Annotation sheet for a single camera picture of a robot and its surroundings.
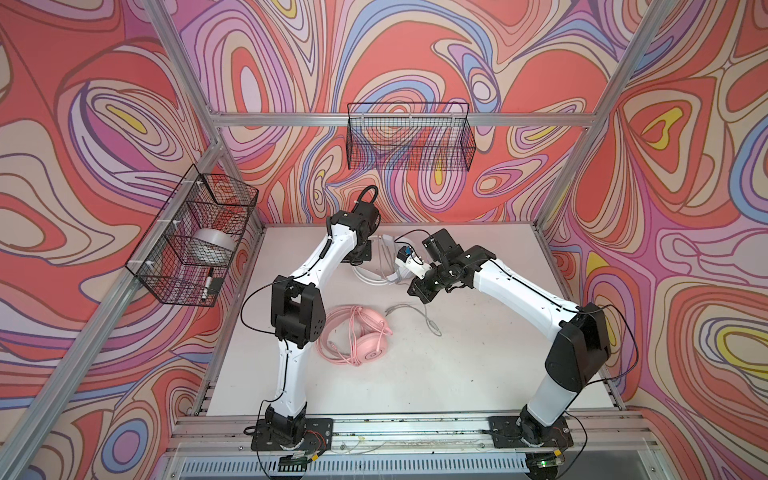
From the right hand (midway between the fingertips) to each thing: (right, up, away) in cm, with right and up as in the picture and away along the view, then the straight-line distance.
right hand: (415, 295), depth 82 cm
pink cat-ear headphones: (-17, -11, -1) cm, 20 cm away
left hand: (-17, +11, +11) cm, 23 cm away
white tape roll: (-50, +13, -12) cm, 53 cm away
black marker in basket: (-52, +5, -10) cm, 53 cm away
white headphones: (-9, +7, +6) cm, 13 cm away
